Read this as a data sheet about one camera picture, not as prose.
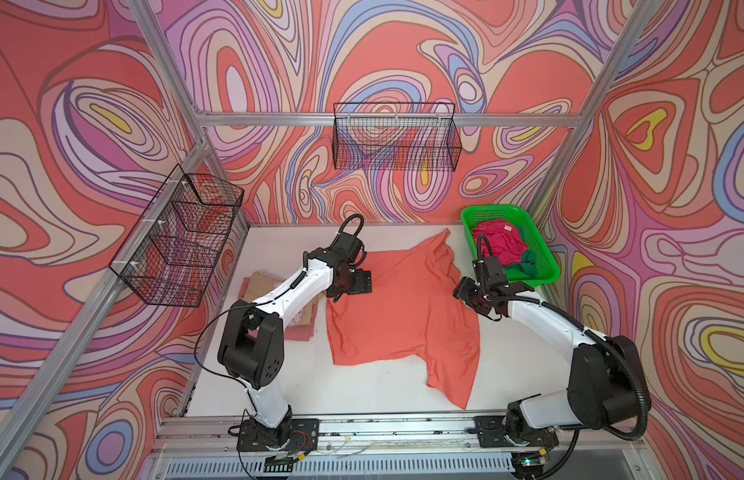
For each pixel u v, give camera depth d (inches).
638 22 27.7
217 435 29.5
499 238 42.3
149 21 27.3
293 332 35.5
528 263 39.5
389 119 34.1
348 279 30.4
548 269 38.8
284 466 28.3
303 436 28.3
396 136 37.7
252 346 18.2
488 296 25.2
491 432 28.7
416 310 37.5
